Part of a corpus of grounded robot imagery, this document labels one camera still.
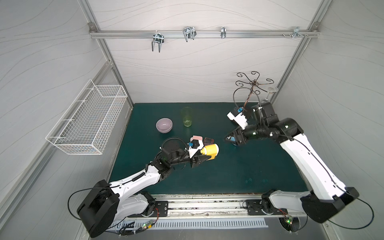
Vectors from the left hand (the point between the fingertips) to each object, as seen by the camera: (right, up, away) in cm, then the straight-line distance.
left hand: (208, 153), depth 70 cm
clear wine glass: (+37, +33, +14) cm, 51 cm away
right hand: (+8, +9, -3) cm, 13 cm away
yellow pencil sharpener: (+1, +2, -3) cm, 3 cm away
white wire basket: (-58, +13, -2) cm, 59 cm away
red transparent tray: (+2, +1, +29) cm, 29 cm away
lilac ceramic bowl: (-29, +12, +33) cm, 45 cm away
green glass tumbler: (-13, +21, +30) cm, 39 cm away
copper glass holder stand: (+29, +37, +19) cm, 51 cm away
